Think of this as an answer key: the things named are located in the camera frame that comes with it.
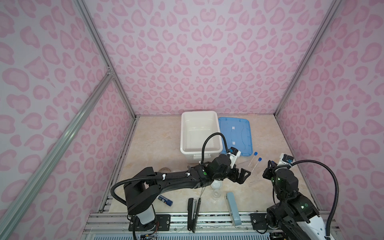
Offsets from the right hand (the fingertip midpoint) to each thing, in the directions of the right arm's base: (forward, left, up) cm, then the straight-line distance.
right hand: (269, 161), depth 74 cm
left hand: (-4, +12, 0) cm, 13 cm away
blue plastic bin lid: (+31, +8, -19) cm, 37 cm away
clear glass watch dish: (-6, +25, -17) cm, 30 cm away
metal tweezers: (-12, +33, -18) cm, 40 cm away
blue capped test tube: (+6, +4, -4) cm, 8 cm away
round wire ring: (+3, +55, -17) cm, 58 cm away
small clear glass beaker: (-11, +25, -16) cm, 32 cm away
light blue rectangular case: (-19, +18, -15) cm, 30 cm away
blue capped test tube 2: (+2, +3, -3) cm, 5 cm away
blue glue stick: (-16, +52, -16) cm, 57 cm away
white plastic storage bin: (+38, +38, -18) cm, 56 cm away
